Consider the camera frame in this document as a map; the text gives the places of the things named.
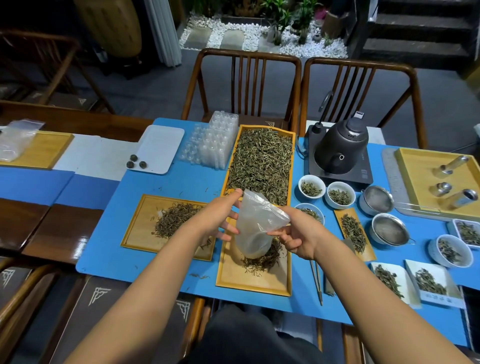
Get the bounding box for deep wooden tray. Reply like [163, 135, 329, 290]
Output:
[220, 124, 297, 208]

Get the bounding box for white round bowl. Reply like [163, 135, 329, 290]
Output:
[428, 234, 475, 269]

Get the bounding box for black smartphone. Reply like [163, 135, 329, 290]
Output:
[460, 285, 480, 353]

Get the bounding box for person's left forearm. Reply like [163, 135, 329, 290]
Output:
[65, 224, 211, 364]

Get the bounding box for white square dish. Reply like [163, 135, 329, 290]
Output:
[369, 261, 423, 310]

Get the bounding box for grey brown cloth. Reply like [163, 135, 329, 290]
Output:
[323, 238, 357, 298]

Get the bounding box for white tea cup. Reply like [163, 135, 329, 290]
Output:
[324, 181, 356, 210]
[298, 174, 326, 200]

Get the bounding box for large light wooden tray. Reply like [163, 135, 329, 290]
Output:
[394, 147, 480, 222]

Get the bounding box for green garden plants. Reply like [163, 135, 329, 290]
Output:
[187, 0, 263, 18]

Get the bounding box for large woven jar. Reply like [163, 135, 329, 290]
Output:
[73, 0, 143, 59]

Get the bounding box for brown stump pot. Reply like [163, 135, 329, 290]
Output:
[321, 11, 348, 38]

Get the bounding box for bamboo tweezers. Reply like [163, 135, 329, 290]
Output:
[309, 259, 324, 307]

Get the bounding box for black kettle on heater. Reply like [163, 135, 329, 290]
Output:
[302, 125, 374, 187]

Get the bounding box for square wooden tray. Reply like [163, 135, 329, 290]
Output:
[215, 216, 293, 298]

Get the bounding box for short blue mat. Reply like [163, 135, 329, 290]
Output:
[54, 173, 121, 211]

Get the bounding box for long blue table runner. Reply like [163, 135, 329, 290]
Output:
[0, 166, 76, 207]

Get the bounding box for person's left hand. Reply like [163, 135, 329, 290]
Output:
[193, 188, 244, 249]

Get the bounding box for person's right forearm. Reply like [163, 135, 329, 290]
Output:
[313, 232, 473, 364]

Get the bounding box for rectangular wooden tray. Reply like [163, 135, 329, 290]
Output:
[120, 193, 217, 263]

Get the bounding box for silver tea tin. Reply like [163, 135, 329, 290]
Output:
[438, 188, 480, 212]
[429, 182, 453, 198]
[431, 154, 470, 180]

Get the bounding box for white rectangular plate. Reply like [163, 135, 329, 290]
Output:
[125, 124, 186, 176]

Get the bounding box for small green potted plant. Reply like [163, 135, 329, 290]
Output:
[260, 0, 293, 46]
[290, 0, 320, 44]

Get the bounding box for wooden armchair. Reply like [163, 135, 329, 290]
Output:
[314, 318, 367, 364]
[0, 29, 115, 115]
[181, 47, 303, 132]
[0, 256, 57, 327]
[0, 258, 211, 364]
[298, 56, 429, 150]

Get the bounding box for small yellow bamboo board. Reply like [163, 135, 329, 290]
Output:
[0, 130, 75, 170]

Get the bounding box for grey table mat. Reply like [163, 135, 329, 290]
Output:
[381, 147, 480, 223]

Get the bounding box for white table mat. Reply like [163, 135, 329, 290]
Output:
[52, 133, 102, 173]
[76, 136, 142, 182]

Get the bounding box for wooden scoop slab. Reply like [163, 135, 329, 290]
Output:
[333, 207, 377, 263]

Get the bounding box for large clear plastic bag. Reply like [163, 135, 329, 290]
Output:
[234, 189, 292, 260]

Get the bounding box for white rectangular dish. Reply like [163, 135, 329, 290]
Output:
[446, 218, 480, 250]

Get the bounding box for person's right hand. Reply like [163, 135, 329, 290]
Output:
[268, 205, 331, 262]

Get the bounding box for clear plastic blister tray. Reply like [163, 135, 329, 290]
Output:
[179, 123, 209, 166]
[198, 110, 240, 170]

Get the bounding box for small clear plastic bag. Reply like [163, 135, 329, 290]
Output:
[0, 119, 45, 163]

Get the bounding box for large blue mat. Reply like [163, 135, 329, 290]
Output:
[75, 117, 480, 348]

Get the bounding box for metal tea strainer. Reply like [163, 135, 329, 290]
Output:
[358, 185, 442, 217]
[369, 212, 416, 247]

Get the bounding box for white curtain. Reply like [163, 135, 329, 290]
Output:
[144, 0, 183, 68]

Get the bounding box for person's dark trousers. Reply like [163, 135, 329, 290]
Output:
[187, 303, 327, 364]

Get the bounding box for dark staircase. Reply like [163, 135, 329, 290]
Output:
[346, 0, 480, 70]

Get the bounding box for white pebble bed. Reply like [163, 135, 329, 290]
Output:
[179, 13, 349, 60]

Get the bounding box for blue rimmed bowl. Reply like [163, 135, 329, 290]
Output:
[294, 202, 326, 226]

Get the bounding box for dark grey kettle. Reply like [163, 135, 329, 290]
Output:
[307, 89, 370, 175]

